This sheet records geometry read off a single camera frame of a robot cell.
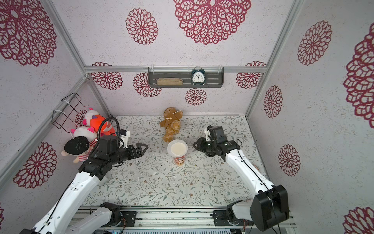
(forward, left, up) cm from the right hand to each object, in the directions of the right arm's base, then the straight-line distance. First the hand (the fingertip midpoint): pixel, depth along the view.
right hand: (195, 144), depth 80 cm
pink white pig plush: (+7, +64, +3) cm, 64 cm away
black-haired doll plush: (-5, +61, +4) cm, 61 cm away
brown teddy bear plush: (+20, +15, -5) cm, 25 cm away
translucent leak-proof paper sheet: (-1, +10, -4) cm, 11 cm away
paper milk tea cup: (-5, +10, -12) cm, 16 cm away
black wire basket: (+7, +68, +15) cm, 70 cm away
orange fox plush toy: (+14, +61, +3) cm, 63 cm away
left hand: (-6, +27, +3) cm, 28 cm away
